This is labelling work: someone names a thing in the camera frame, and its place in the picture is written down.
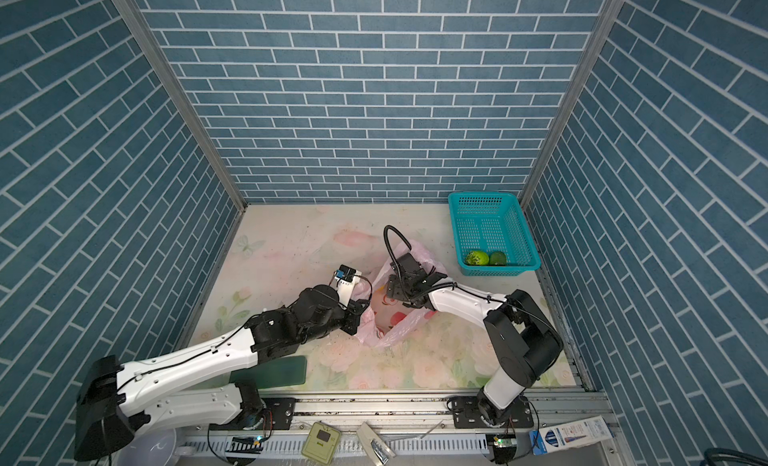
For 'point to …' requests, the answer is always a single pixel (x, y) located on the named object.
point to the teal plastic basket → (493, 222)
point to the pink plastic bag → (385, 317)
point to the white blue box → (563, 435)
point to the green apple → (476, 258)
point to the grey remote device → (378, 448)
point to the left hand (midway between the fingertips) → (372, 306)
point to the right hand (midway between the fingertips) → (398, 285)
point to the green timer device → (321, 443)
